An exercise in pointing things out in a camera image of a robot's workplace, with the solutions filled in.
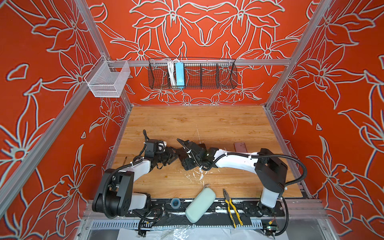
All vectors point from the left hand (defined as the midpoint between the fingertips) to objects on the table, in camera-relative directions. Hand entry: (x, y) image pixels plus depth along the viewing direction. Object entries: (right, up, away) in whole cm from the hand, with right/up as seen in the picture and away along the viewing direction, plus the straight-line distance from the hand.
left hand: (179, 153), depth 86 cm
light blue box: (0, +48, +4) cm, 48 cm away
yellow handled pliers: (+26, -23, -12) cm, 37 cm away
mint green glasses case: (+11, -22, -14) cm, 29 cm away
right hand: (+2, -4, -2) cm, 5 cm away
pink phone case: (+39, +2, +10) cm, 41 cm away
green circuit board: (+44, -32, -17) cm, 57 cm away
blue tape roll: (-1, -24, -10) cm, 26 cm away
